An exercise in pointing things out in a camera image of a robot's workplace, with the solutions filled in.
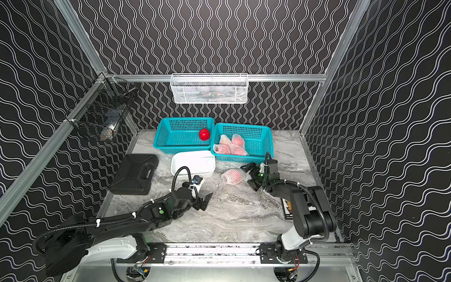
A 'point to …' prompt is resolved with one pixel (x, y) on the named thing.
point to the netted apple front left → (221, 149)
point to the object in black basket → (107, 134)
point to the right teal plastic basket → (258, 141)
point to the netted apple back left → (224, 140)
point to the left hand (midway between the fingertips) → (204, 186)
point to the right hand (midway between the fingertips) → (243, 172)
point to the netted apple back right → (237, 140)
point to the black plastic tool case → (134, 174)
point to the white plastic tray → (199, 163)
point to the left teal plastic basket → (177, 134)
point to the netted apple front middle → (238, 149)
